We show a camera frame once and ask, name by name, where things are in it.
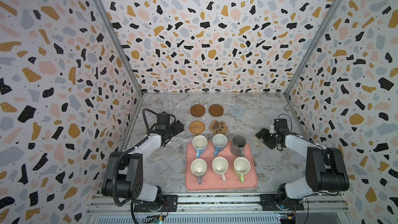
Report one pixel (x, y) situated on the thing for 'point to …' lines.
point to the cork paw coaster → (218, 127)
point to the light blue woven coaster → (236, 111)
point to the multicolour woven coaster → (259, 142)
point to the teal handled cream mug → (198, 167)
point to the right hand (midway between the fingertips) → (260, 136)
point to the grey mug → (236, 148)
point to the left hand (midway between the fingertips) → (181, 126)
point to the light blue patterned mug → (219, 142)
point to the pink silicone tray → (211, 181)
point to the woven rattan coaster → (197, 127)
